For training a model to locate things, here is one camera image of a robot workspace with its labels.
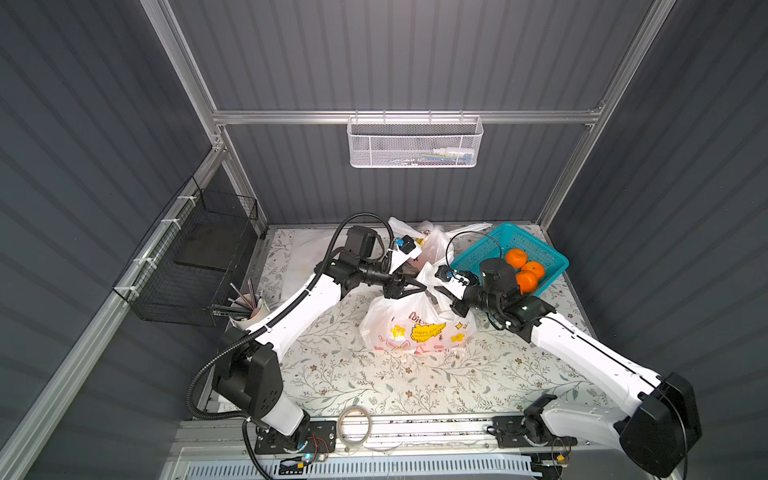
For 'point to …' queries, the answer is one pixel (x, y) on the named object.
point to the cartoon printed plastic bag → (436, 244)
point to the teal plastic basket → (514, 236)
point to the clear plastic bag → (417, 323)
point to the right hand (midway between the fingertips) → (444, 282)
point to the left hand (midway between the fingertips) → (426, 286)
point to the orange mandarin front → (527, 281)
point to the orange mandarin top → (516, 258)
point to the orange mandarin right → (535, 267)
